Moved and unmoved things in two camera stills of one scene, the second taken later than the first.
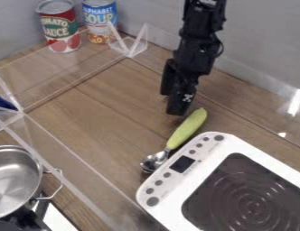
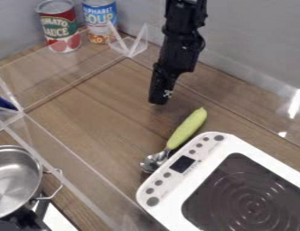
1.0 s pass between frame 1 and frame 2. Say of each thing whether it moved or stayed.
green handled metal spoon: stayed
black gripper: moved
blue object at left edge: stayed
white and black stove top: stayed
